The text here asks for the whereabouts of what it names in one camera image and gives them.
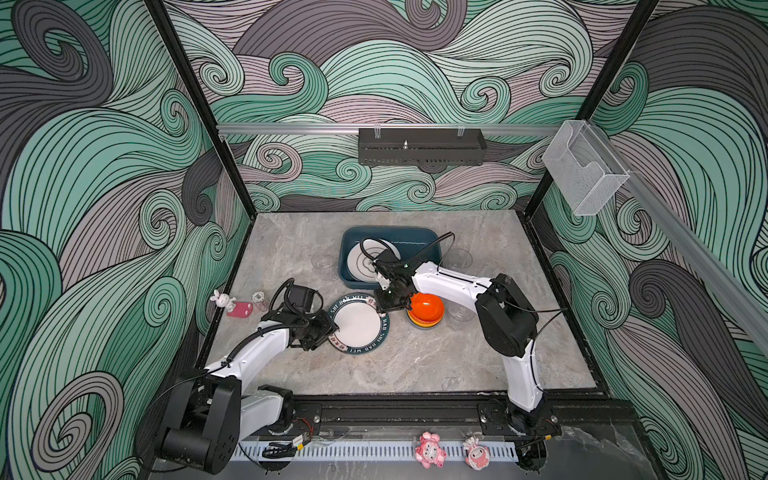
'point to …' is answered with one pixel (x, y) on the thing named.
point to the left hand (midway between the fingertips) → (336, 328)
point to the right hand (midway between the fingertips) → (380, 309)
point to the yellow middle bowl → (425, 324)
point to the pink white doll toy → (477, 456)
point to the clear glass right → (459, 260)
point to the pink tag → (242, 310)
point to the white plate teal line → (362, 255)
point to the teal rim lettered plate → (362, 329)
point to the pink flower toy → (428, 450)
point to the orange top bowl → (426, 307)
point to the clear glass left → (325, 264)
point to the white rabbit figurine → (224, 301)
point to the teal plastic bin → (420, 245)
